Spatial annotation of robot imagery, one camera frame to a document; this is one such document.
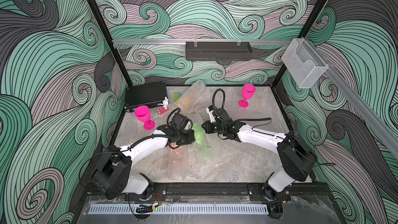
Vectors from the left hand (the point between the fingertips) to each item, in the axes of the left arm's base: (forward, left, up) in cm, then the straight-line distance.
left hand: (196, 138), depth 83 cm
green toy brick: (+35, +14, -5) cm, 39 cm away
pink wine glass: (+13, +31, +5) cm, 34 cm away
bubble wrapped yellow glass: (+34, +1, -8) cm, 34 cm away
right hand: (+6, -2, +1) cm, 7 cm away
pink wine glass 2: (+29, -33, +6) cm, 44 cm away
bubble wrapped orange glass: (-13, +9, -1) cm, 16 cm away
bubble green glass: (-1, -3, -4) cm, 5 cm away
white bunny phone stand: (+25, +21, -7) cm, 34 cm away
